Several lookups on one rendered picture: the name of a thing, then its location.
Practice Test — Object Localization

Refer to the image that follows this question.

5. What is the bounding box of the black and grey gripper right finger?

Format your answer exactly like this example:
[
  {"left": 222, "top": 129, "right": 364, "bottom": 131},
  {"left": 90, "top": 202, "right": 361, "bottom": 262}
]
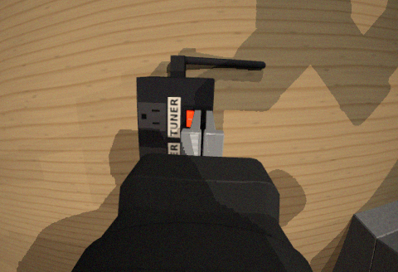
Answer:
[{"left": 202, "top": 110, "right": 225, "bottom": 157}]

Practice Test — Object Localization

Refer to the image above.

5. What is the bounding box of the black power strip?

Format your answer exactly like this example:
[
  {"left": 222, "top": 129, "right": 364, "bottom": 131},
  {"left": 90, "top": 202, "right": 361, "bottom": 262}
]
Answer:
[{"left": 136, "top": 56, "right": 266, "bottom": 158}]

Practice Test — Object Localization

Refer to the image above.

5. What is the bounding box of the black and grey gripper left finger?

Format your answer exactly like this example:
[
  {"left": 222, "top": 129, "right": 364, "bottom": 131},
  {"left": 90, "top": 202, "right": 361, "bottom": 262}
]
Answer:
[{"left": 181, "top": 110, "right": 203, "bottom": 156}]

